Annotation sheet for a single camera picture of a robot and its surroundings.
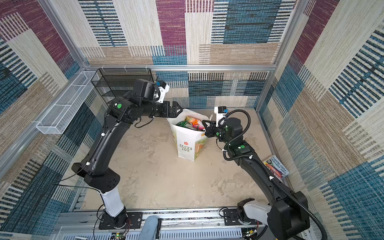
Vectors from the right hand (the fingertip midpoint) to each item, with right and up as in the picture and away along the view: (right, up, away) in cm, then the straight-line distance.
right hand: (202, 123), depth 75 cm
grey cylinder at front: (-24, -48, -6) cm, 54 cm away
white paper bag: (-7, -10, +6) cm, 14 cm away
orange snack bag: (-3, 0, +12) cm, 12 cm away
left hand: (-12, +7, -7) cm, 16 cm away
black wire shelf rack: (-59, +27, +27) cm, 71 cm away
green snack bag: (-9, 0, +15) cm, 17 cm away
